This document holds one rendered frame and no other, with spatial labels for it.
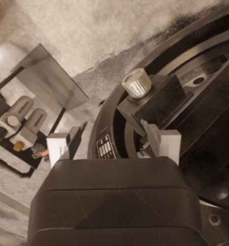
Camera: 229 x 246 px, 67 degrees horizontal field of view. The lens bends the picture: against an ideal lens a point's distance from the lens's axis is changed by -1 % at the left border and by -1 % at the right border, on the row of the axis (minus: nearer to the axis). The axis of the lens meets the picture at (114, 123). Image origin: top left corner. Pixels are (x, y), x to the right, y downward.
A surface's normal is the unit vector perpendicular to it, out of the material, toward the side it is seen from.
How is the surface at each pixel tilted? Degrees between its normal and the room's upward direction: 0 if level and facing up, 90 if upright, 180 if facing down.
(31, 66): 0
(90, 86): 0
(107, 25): 0
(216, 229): 90
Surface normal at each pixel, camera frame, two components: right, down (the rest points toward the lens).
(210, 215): -0.57, -0.65
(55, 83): -0.11, 0.65
